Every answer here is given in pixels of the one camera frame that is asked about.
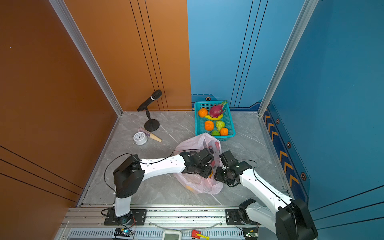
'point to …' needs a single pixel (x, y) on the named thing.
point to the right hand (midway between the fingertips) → (215, 178)
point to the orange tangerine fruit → (209, 125)
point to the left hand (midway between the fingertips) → (210, 170)
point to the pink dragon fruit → (216, 110)
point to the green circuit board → (123, 232)
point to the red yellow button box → (197, 234)
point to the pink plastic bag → (195, 183)
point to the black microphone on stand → (150, 125)
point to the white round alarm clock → (140, 138)
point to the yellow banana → (212, 118)
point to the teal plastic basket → (199, 122)
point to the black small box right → (250, 233)
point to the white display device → (172, 235)
